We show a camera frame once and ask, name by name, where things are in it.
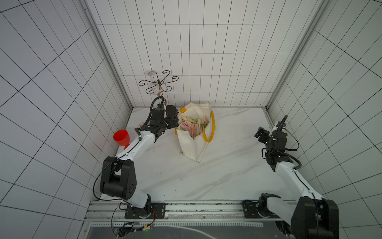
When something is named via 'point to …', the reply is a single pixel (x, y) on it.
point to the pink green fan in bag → (193, 126)
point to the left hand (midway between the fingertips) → (171, 122)
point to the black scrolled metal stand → (159, 82)
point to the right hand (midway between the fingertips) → (269, 129)
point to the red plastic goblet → (122, 137)
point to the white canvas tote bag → (194, 149)
